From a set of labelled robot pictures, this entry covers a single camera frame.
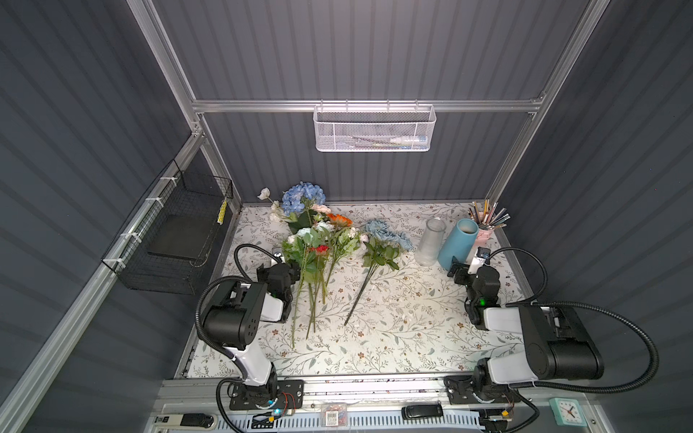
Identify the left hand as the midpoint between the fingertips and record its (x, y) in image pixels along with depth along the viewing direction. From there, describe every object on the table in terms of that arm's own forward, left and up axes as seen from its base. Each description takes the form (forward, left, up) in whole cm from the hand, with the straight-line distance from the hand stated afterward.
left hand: (279, 263), depth 95 cm
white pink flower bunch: (+4, -6, +4) cm, 8 cm away
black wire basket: (-8, +25, +22) cm, 34 cm away
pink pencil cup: (+9, -74, +3) cm, 75 cm away
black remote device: (-44, -46, -4) cm, 63 cm away
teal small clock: (-44, -82, -4) cm, 93 cm away
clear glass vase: (+5, -54, +5) cm, 54 cm away
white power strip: (-45, +17, -2) cm, 48 cm away
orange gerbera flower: (+14, -21, +7) cm, 26 cm away
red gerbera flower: (+2, -14, +3) cm, 15 cm away
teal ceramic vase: (+1, -62, +9) cm, 62 cm away
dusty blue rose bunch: (+7, -37, +1) cm, 38 cm away
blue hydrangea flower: (+23, -6, +10) cm, 26 cm away
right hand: (-2, -67, +4) cm, 67 cm away
